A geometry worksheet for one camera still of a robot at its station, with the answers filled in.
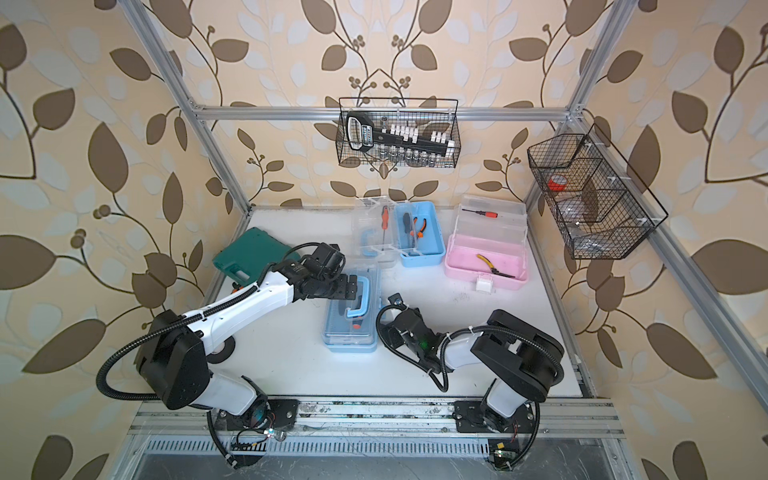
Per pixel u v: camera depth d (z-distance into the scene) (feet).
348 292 2.52
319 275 2.11
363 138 2.85
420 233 3.68
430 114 2.98
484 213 3.36
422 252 3.24
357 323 2.64
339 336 2.60
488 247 3.26
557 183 2.64
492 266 3.34
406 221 3.77
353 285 2.56
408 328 2.19
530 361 1.48
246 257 3.52
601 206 2.43
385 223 3.45
